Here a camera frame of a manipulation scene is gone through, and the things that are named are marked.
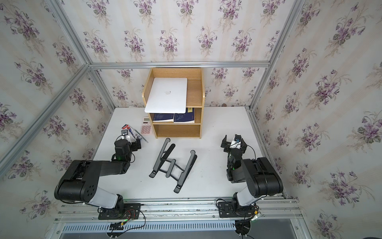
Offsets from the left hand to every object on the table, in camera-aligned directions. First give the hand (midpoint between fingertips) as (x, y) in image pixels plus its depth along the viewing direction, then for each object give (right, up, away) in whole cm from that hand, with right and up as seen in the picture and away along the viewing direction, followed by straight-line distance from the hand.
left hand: (132, 139), depth 93 cm
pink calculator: (+6, +6, +12) cm, 14 cm away
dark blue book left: (+17, +14, -2) cm, 23 cm away
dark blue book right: (+34, +14, -2) cm, 37 cm away
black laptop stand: (+25, -16, -9) cm, 31 cm away
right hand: (+65, +2, -4) cm, 65 cm away
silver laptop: (+24, +26, -11) cm, 37 cm away
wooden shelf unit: (+40, +24, -10) cm, 48 cm away
